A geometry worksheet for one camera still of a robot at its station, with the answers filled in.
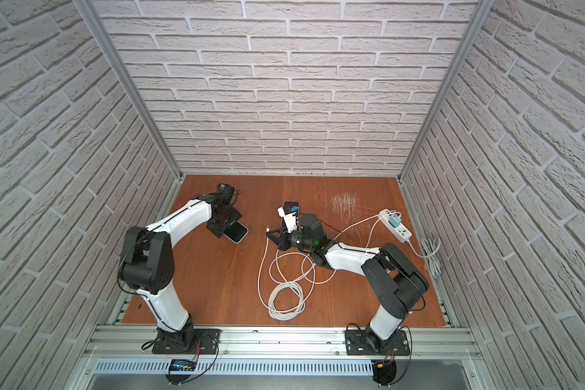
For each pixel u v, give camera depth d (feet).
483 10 2.25
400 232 3.18
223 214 2.33
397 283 1.52
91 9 2.29
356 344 2.41
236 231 2.88
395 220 3.12
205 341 2.43
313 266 2.93
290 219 2.49
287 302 2.72
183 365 2.36
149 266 1.60
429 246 3.20
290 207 2.53
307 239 2.29
